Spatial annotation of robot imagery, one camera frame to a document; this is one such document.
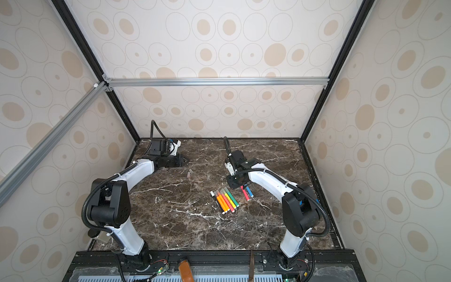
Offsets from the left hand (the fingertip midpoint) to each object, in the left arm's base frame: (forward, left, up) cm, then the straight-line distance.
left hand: (192, 157), depth 92 cm
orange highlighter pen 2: (-17, -17, -13) cm, 27 cm away
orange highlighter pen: (-20, -17, -13) cm, 29 cm away
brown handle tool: (-50, -3, -11) cm, 51 cm away
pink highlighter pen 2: (-21, -21, -13) cm, 32 cm away
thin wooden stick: (-47, -30, -14) cm, 57 cm away
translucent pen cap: (0, +3, -13) cm, 14 cm away
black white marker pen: (-14, -11, -13) cm, 22 cm away
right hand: (-11, -25, -5) cm, 28 cm away
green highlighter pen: (-19, -24, -13) cm, 33 cm away
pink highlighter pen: (-13, -29, -13) cm, 34 cm away
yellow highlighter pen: (-19, -21, -13) cm, 31 cm away
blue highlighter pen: (-12, -31, -13) cm, 36 cm away
